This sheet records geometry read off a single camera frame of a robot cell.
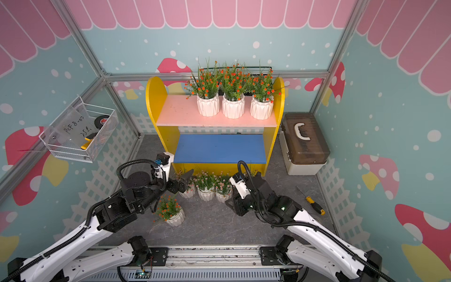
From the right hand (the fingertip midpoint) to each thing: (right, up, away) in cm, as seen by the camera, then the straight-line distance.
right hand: (229, 200), depth 70 cm
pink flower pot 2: (-3, +1, +14) cm, 15 cm away
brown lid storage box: (+40, +22, +23) cm, 51 cm away
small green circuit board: (-36, -31, +1) cm, 47 cm away
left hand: (-18, +13, -4) cm, 23 cm away
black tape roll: (-59, +34, +9) cm, 69 cm away
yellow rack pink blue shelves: (-7, +24, +26) cm, 36 cm away
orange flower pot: (-25, -5, +4) cm, 26 cm away
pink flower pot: (-11, +6, +10) cm, 16 cm away
